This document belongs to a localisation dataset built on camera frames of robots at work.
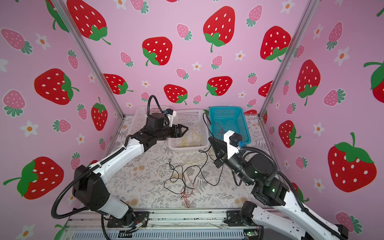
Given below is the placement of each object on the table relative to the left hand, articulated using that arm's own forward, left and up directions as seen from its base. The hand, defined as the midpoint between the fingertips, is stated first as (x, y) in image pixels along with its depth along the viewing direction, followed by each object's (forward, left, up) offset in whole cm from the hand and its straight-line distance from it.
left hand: (185, 127), depth 79 cm
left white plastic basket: (+24, +39, -17) cm, 48 cm away
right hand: (-20, -11, +17) cm, 29 cm away
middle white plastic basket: (+28, -5, -23) cm, 36 cm away
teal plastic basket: (+31, -28, -25) cm, 49 cm away
